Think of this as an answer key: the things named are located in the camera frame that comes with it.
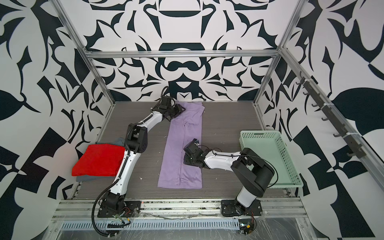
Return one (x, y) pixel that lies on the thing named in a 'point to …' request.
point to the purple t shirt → (186, 127)
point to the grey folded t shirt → (119, 142)
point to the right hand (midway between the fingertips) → (186, 159)
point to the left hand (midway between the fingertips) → (185, 106)
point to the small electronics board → (246, 226)
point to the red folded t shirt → (99, 160)
